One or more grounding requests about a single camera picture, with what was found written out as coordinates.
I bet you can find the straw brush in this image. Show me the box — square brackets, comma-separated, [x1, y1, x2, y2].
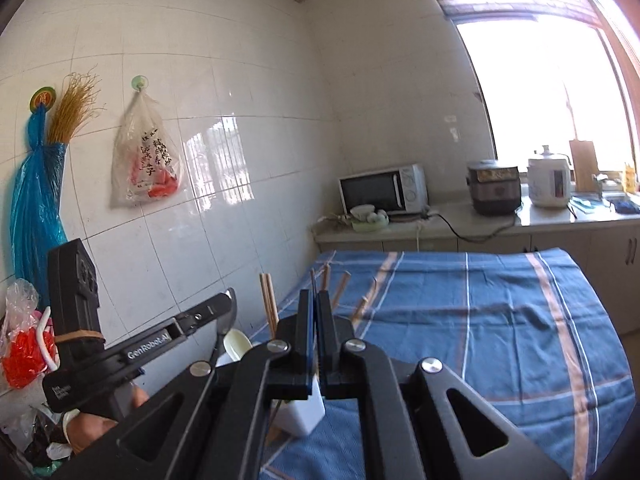
[47, 67, 106, 143]

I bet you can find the person's left hand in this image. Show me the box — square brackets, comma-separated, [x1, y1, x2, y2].
[62, 387, 151, 456]

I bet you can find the plastic bag with red contents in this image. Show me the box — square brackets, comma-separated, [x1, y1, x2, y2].
[0, 280, 56, 406]

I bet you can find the wooden cutting board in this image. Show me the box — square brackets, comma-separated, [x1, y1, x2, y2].
[568, 138, 599, 192]

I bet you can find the white utensil holder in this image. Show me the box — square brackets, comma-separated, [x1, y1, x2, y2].
[215, 350, 327, 437]

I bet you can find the white pressure cooker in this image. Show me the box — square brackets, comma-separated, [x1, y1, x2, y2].
[527, 144, 573, 209]

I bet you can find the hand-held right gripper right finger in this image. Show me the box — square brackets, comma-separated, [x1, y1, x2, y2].
[318, 290, 571, 480]

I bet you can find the blue plaid tablecloth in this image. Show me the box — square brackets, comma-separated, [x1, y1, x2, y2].
[245, 247, 636, 480]

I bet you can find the black rice cooker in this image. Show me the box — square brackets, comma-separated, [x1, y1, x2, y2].
[466, 159, 523, 217]

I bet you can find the green plate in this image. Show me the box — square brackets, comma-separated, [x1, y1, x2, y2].
[351, 215, 391, 233]

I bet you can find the bundle of wooden chopsticks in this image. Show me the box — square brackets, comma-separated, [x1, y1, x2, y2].
[259, 262, 372, 341]

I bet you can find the cream plastic spoon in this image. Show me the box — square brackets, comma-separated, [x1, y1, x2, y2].
[223, 331, 252, 361]

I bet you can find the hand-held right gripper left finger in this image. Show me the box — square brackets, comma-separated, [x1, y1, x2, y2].
[55, 288, 318, 480]

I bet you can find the kitchen window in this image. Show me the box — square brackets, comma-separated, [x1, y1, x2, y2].
[452, 12, 640, 173]

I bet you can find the black power cable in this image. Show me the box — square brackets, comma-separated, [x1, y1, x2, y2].
[430, 212, 521, 243]

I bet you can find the clear plastic bag red print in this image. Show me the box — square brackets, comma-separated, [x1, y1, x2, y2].
[110, 91, 183, 209]

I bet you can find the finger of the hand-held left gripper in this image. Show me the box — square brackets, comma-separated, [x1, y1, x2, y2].
[172, 287, 237, 366]

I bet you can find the blue plastic bag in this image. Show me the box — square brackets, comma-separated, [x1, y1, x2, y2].
[10, 107, 68, 291]

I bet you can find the white microwave oven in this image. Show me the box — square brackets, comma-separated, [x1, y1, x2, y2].
[338, 162, 429, 218]

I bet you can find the colourful suction hook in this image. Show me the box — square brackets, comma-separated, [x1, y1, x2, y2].
[28, 87, 56, 111]

